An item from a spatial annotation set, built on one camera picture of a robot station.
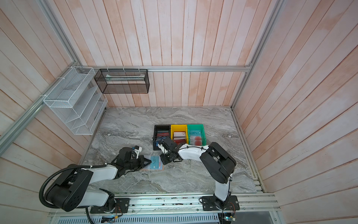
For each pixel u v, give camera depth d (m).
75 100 0.72
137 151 0.85
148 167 0.85
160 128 0.98
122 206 0.73
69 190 0.43
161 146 0.84
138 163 0.78
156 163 0.88
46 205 0.42
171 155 0.70
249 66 0.93
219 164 0.48
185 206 0.75
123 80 1.05
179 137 0.98
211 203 0.73
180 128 1.01
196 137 0.99
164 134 1.01
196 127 1.01
